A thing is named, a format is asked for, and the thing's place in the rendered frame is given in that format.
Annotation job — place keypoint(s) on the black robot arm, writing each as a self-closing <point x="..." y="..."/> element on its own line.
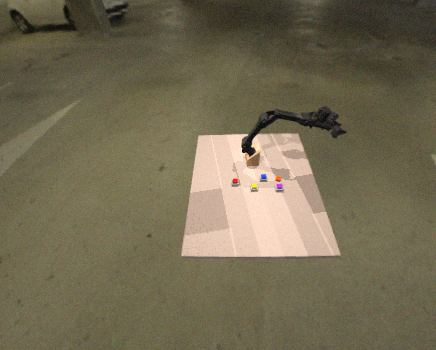
<point x="305" y="119"/>

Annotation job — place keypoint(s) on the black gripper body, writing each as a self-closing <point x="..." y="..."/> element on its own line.
<point x="335" y="130"/>

